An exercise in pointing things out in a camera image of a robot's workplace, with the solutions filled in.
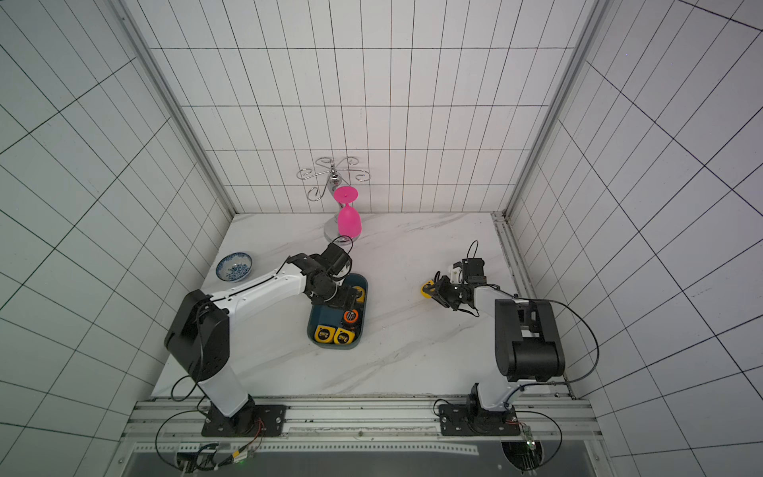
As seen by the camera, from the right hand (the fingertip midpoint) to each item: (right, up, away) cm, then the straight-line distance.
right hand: (419, 288), depth 94 cm
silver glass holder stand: (-32, +19, +19) cm, 42 cm away
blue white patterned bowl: (-64, +6, +7) cm, 65 cm away
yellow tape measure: (-29, -12, -9) cm, 33 cm away
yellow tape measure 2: (-23, -13, -9) cm, 28 cm away
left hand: (-25, -4, -8) cm, 27 cm away
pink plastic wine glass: (-23, +23, -2) cm, 33 cm away
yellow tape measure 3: (+2, 0, 0) cm, 2 cm away
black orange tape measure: (-22, -7, -6) cm, 24 cm away
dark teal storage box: (-27, -10, -7) cm, 29 cm away
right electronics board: (+23, -34, -26) cm, 49 cm away
